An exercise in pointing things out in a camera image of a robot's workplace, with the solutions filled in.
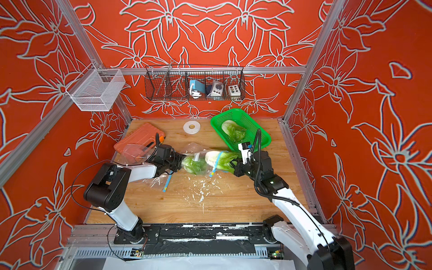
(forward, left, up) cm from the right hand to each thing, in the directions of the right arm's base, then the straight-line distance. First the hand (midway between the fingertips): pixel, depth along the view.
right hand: (228, 160), depth 76 cm
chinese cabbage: (+26, -6, -9) cm, 29 cm away
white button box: (+41, -5, +10) cm, 42 cm away
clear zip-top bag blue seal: (-5, +35, -15) cm, 38 cm away
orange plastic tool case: (+21, +54, -13) cm, 59 cm away
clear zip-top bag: (+5, +14, -10) cm, 18 cm away
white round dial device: (+37, +6, +13) cm, 40 cm away
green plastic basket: (+43, -10, -14) cm, 47 cm away
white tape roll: (+37, +23, -17) cm, 47 cm away
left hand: (+12, +23, -14) cm, 29 cm away
